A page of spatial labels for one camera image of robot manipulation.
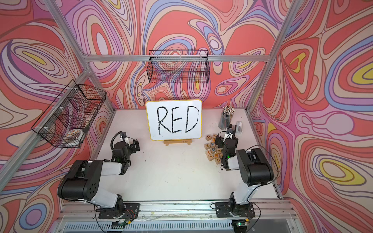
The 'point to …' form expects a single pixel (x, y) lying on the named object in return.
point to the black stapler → (229, 129)
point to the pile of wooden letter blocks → (212, 151)
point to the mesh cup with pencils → (225, 121)
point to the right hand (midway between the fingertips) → (225, 137)
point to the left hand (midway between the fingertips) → (131, 140)
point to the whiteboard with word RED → (171, 120)
